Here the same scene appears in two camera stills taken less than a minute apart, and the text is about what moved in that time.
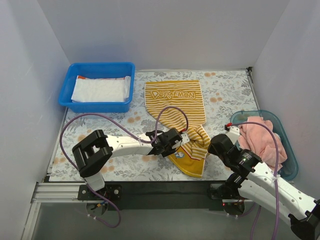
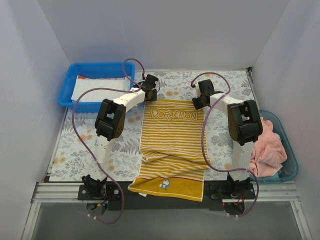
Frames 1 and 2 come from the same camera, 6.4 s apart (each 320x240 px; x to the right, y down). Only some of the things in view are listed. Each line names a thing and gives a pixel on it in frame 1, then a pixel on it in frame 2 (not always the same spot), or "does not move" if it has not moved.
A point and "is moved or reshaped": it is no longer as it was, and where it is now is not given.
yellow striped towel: x=180 y=105 is moved or reshaped
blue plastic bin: x=97 y=70 does not move
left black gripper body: x=173 y=136 to x=152 y=94
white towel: x=101 y=90 does not move
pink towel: x=259 y=140 does not move
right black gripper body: x=219 y=144 to x=199 y=101
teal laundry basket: x=290 y=169 does not move
